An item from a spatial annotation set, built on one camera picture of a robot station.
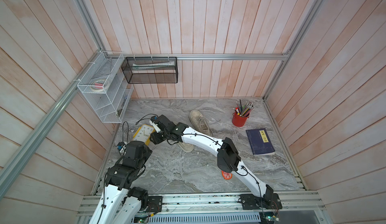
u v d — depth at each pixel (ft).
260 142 3.11
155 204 2.41
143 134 3.15
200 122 3.16
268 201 2.08
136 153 1.71
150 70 3.50
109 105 2.54
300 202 2.46
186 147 2.89
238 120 3.40
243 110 3.21
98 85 2.40
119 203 1.50
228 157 1.85
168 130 2.26
